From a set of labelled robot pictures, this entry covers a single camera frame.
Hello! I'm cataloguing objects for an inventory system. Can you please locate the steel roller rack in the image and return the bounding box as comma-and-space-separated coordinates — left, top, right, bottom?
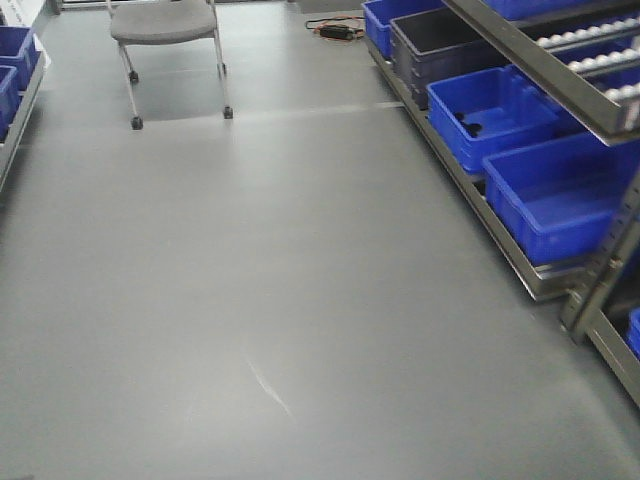
361, 0, 640, 412

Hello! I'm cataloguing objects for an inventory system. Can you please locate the dark navy plastic bin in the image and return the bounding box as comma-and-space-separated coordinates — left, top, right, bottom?
388, 6, 509, 110

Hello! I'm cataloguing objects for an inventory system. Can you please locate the row of blue bins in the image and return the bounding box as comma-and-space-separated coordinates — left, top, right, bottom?
362, 0, 640, 362

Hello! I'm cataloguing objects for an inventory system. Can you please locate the grey chair on castors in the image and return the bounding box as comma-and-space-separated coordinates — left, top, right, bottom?
108, 0, 235, 131

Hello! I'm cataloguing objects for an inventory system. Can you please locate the low steel rack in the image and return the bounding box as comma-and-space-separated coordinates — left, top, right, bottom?
0, 48, 52, 195

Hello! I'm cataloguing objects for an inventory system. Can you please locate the blue plastic bin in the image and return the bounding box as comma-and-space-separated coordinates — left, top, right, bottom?
0, 26, 40, 92
0, 64, 21, 141

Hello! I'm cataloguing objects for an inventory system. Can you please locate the orange cable with black adapter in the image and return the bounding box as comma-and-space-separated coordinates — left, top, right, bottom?
304, 16, 367, 45

